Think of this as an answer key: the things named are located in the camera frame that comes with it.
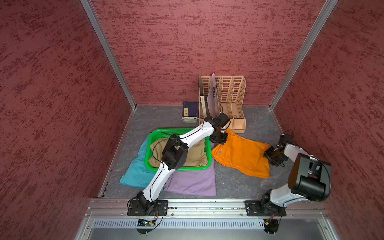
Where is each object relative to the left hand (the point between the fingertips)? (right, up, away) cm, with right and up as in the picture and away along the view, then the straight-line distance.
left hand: (222, 144), depth 91 cm
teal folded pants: (-50, -16, -8) cm, 53 cm away
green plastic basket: (-41, +7, 0) cm, 42 cm away
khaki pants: (-16, -7, -3) cm, 18 cm away
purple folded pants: (-14, -20, -9) cm, 26 cm away
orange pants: (+15, -7, +1) cm, 17 cm away
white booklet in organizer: (-12, +24, 0) cm, 27 cm away
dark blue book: (-21, +24, +27) cm, 42 cm away
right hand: (+26, -9, +1) cm, 28 cm away
